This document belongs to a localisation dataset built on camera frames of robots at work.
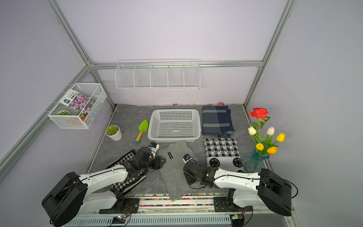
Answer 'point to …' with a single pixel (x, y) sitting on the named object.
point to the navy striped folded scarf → (217, 120)
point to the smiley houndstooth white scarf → (223, 153)
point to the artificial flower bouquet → (266, 145)
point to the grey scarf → (175, 181)
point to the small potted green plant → (114, 132)
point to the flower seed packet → (76, 100)
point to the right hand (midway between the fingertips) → (187, 171)
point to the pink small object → (220, 103)
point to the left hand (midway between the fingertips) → (163, 161)
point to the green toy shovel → (142, 127)
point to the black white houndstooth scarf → (122, 187)
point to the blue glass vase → (250, 164)
